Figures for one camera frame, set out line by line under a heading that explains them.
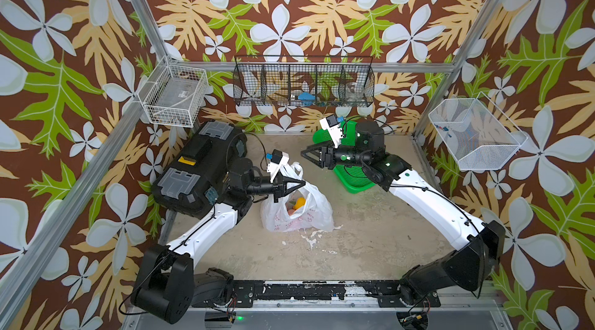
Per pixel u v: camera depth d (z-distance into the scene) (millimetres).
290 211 730
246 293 743
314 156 648
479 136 816
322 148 605
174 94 862
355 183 899
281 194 651
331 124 609
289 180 673
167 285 403
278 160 637
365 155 556
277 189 637
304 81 991
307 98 937
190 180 819
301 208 693
